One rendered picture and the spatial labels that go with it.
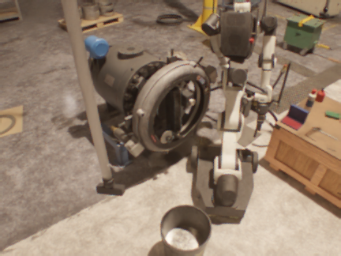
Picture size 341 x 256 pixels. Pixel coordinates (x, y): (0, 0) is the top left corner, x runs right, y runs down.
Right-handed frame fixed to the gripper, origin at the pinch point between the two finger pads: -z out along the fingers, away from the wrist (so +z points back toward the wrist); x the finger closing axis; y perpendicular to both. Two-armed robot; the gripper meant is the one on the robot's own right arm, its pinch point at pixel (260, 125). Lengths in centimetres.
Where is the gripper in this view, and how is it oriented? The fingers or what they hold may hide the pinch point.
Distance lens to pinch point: 217.4
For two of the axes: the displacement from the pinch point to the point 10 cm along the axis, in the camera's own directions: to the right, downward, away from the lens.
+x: 4.1, -3.7, 8.3
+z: -0.2, -9.2, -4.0
